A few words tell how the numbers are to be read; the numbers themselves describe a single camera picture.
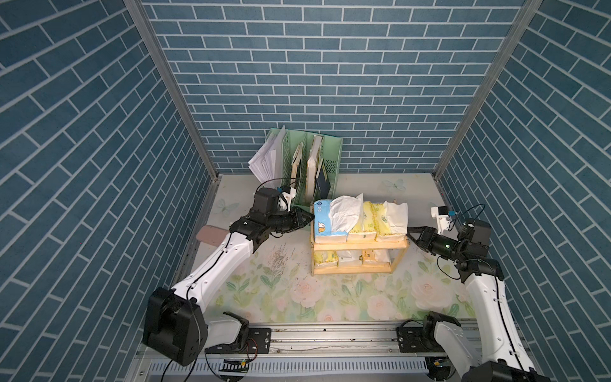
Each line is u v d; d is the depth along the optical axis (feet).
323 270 2.84
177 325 1.29
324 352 2.40
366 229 2.34
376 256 2.84
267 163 2.90
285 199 2.14
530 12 2.33
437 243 2.18
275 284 2.83
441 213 2.27
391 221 2.42
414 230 2.34
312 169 2.96
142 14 2.32
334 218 2.35
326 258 2.79
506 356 1.30
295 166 3.15
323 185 3.16
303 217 2.53
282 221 2.20
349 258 2.77
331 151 3.45
